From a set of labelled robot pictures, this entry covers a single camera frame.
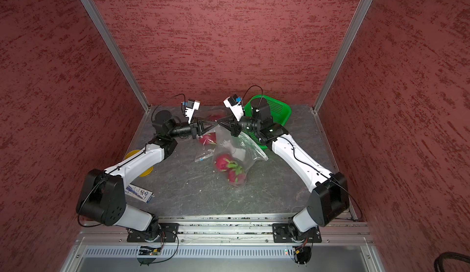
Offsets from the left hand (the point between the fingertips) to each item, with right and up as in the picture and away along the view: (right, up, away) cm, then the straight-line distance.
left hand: (216, 127), depth 72 cm
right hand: (+1, +1, 0) cm, 1 cm away
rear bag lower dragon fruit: (-8, -7, +26) cm, 28 cm away
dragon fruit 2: (+7, -22, +6) cm, 24 cm away
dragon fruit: (+2, -17, +12) cm, 21 cm away
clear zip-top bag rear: (-11, +5, +34) cm, 36 cm away
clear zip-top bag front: (+6, -14, +12) cm, 19 cm away
